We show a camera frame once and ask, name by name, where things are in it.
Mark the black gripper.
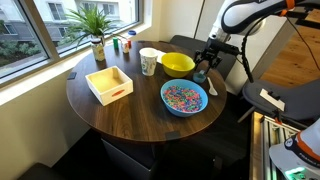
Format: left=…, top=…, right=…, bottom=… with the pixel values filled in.
left=194, top=37, right=242, bottom=75

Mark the aluminium frame stand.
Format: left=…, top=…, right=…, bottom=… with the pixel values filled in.
left=249, top=111, right=302, bottom=180

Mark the white card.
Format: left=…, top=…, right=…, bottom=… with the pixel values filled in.
left=259, top=88, right=287, bottom=112

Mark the yellow bowl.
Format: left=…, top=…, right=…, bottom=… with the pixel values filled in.
left=161, top=52, right=197, bottom=79

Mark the white plastic spoon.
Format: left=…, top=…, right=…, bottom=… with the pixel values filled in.
left=206, top=76, right=219, bottom=97

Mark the green potted plant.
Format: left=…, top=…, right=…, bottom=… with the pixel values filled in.
left=64, top=4, right=117, bottom=46

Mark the grey armchair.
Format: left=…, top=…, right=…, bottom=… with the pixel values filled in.
left=237, top=78, right=320, bottom=129

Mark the white paper napkin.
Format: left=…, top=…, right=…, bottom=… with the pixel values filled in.
left=155, top=49, right=168, bottom=65

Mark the window frame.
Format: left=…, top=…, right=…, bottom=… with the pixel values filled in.
left=0, top=0, right=153, bottom=90

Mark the black table clamp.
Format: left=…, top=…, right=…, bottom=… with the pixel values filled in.
left=66, top=71, right=78, bottom=81

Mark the white wooden box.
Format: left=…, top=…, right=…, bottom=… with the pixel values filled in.
left=84, top=65, right=134, bottom=107

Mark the dark table pedestal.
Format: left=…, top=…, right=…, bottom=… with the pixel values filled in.
left=100, top=137, right=160, bottom=180

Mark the blue bowl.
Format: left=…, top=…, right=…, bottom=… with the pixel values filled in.
left=160, top=78, right=209, bottom=118

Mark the colourful cereal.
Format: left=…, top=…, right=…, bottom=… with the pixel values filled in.
left=162, top=85, right=203, bottom=113

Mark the glass jar with label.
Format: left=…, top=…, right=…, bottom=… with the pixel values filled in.
left=90, top=37, right=107, bottom=62

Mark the patterned paper cup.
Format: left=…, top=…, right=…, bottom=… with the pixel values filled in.
left=138, top=47, right=159, bottom=77

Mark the dark grey sofa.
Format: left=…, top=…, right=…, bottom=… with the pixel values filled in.
left=159, top=34, right=238, bottom=81

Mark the blue measuring spoon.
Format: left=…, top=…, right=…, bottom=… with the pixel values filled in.
left=192, top=69, right=208, bottom=84

